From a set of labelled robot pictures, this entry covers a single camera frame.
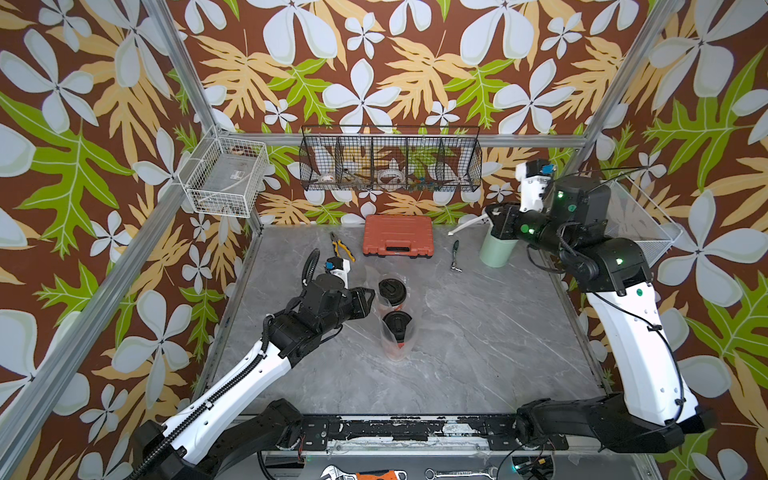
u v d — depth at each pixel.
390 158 0.98
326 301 0.52
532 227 0.50
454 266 1.07
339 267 0.65
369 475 0.68
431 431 0.75
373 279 0.82
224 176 0.86
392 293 0.80
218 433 0.43
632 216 0.76
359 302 0.63
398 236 1.12
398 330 0.73
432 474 0.69
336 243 1.14
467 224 0.70
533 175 0.50
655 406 0.37
